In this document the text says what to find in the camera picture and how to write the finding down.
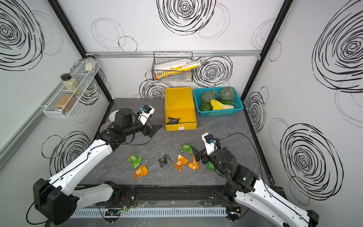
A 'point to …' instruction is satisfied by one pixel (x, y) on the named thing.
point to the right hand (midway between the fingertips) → (200, 143)
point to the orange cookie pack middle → (181, 161)
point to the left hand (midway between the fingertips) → (155, 119)
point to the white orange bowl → (112, 116)
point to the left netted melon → (207, 96)
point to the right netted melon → (227, 93)
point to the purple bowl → (104, 126)
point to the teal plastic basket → (238, 104)
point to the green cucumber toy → (223, 102)
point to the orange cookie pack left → (142, 171)
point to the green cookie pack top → (187, 147)
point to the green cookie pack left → (135, 160)
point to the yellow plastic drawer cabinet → (179, 103)
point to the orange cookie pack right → (194, 164)
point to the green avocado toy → (205, 106)
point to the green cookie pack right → (210, 166)
